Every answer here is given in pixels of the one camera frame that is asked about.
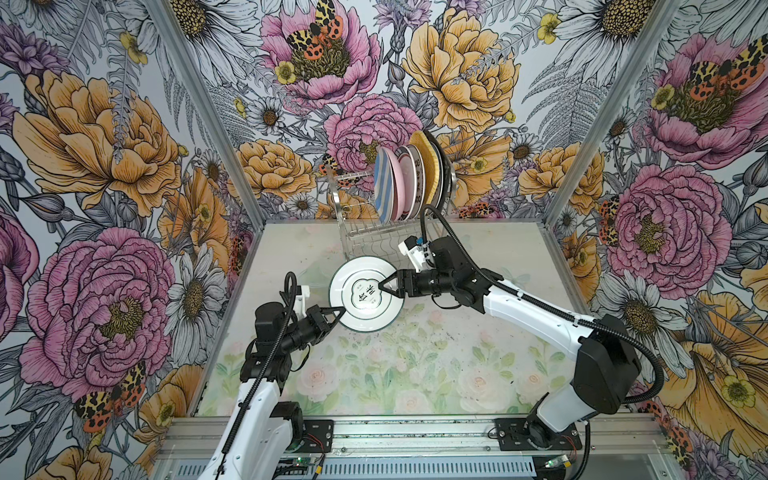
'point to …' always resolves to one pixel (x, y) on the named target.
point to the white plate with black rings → (354, 287)
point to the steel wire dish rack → (363, 235)
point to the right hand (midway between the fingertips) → (388, 292)
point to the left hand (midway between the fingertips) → (346, 318)
